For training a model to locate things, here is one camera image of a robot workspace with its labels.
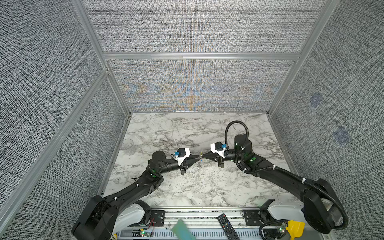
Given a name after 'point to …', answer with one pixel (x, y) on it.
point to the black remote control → (229, 231)
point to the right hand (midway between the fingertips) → (202, 153)
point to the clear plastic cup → (126, 143)
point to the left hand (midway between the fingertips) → (197, 158)
